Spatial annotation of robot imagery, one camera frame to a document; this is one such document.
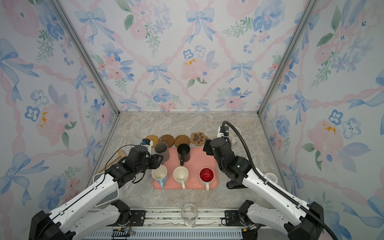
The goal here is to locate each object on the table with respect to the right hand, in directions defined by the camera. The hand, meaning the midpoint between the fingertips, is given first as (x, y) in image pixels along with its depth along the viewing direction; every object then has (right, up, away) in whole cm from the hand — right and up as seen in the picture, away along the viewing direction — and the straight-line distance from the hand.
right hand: (211, 139), depth 75 cm
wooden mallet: (-55, -11, +20) cm, 60 cm away
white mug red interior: (-2, -22, +11) cm, 25 cm away
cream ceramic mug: (-17, -22, +12) cm, 30 cm away
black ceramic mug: (-15, -10, +18) cm, 26 cm away
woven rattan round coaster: (-37, -2, +29) cm, 47 cm away
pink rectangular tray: (-6, -15, +21) cm, 26 cm away
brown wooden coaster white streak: (-27, -2, +29) cm, 40 cm away
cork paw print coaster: (-6, -2, +29) cm, 30 cm away
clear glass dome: (-11, -38, +1) cm, 40 cm away
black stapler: (+14, -25, +6) cm, 29 cm away
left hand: (-27, -9, +5) cm, 29 cm away
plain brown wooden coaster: (-19, -2, +29) cm, 34 cm away
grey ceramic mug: (-28, -7, +15) cm, 32 cm away
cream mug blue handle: (-29, -22, +12) cm, 38 cm away
